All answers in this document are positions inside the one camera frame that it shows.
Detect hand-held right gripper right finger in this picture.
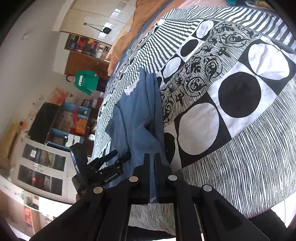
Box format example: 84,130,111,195
154,153,262,241

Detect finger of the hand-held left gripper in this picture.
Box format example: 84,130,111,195
97,152,132,179
88,149,119,171

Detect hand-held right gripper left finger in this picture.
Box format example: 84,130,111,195
29,153,151,241

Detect blue garment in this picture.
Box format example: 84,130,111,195
105,67,172,204

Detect black shoulder bag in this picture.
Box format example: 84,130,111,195
84,22,112,35

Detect blue shelf unit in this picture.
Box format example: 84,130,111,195
45,101,97,149

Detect black monitor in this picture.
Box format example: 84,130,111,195
29,103,62,144

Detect white glass-door cabinet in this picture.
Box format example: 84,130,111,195
11,138,73,204

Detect black and white printed blanket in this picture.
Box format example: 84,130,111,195
91,5,296,234

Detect brown wooden cabinet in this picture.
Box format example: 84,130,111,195
64,50,114,76

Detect person's dark trousers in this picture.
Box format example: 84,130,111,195
248,205,288,241

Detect white wardrobe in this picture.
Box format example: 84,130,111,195
53,0,139,47

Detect orange blanket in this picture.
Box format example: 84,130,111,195
107,0,176,76

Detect pink bed sheet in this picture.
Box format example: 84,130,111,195
178,0,199,8

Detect orange wall picture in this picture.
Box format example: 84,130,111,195
47,89,70,105

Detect wall shelf with books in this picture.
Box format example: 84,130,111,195
64,34,110,58

